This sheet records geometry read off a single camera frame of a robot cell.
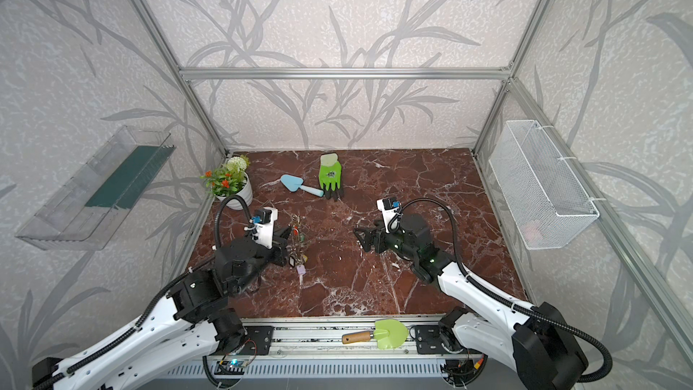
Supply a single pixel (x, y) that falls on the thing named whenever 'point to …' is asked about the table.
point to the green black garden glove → (330, 176)
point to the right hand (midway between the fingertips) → (364, 218)
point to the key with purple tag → (300, 270)
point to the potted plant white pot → (231, 179)
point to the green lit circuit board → (230, 367)
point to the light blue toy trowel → (294, 183)
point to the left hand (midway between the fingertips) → (296, 222)
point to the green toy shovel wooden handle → (387, 334)
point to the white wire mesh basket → (543, 198)
